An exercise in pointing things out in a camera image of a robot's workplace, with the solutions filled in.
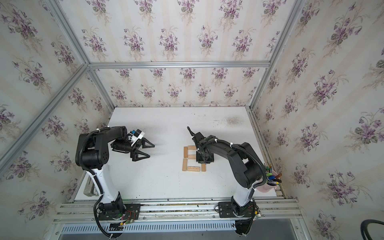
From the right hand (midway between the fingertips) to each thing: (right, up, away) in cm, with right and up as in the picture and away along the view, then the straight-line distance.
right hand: (204, 162), depth 91 cm
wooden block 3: (-8, +3, 0) cm, 8 cm away
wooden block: (-8, +8, +4) cm, 12 cm away
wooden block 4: (-12, -1, -3) cm, 13 cm away
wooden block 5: (-7, -2, -5) cm, 8 cm away
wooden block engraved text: (-1, -2, -3) cm, 4 cm away
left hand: (-31, +7, -8) cm, 32 cm away
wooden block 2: (-12, +5, +4) cm, 14 cm away
